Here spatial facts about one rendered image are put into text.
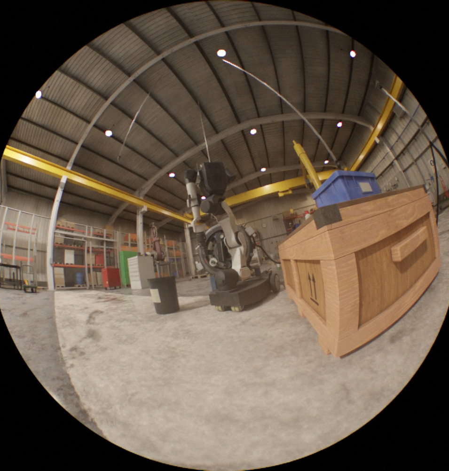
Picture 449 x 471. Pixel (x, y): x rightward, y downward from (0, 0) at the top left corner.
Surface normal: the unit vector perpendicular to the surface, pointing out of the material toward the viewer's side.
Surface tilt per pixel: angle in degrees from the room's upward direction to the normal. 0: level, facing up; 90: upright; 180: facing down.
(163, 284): 93
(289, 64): 173
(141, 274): 90
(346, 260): 90
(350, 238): 90
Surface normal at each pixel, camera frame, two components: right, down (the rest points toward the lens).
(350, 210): -0.26, -0.16
